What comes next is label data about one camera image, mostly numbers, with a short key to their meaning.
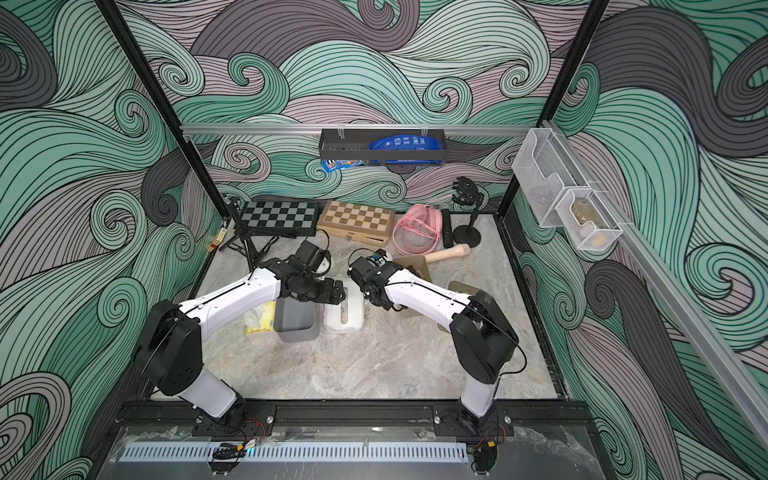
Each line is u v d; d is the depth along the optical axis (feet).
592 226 2.03
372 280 2.04
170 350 1.42
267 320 2.75
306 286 2.33
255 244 3.30
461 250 3.42
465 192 3.20
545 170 2.55
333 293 2.54
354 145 3.15
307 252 2.29
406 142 3.01
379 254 2.60
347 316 3.01
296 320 3.01
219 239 3.62
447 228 3.70
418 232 3.73
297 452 2.29
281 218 3.77
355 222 3.66
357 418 2.49
